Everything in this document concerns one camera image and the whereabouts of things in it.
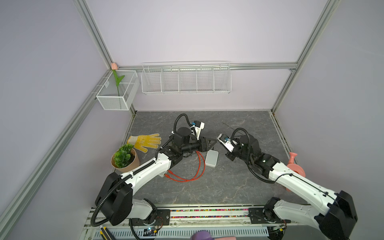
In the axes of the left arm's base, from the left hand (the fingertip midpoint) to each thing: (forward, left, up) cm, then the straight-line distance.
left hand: (214, 143), depth 74 cm
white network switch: (+3, -1, -22) cm, 23 cm away
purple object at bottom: (-36, +9, -24) cm, 44 cm away
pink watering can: (-10, -43, -13) cm, 46 cm away
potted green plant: (-1, +47, -9) cm, 48 cm away
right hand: (+2, -5, -3) cm, 6 cm away
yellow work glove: (+19, +47, -23) cm, 56 cm away
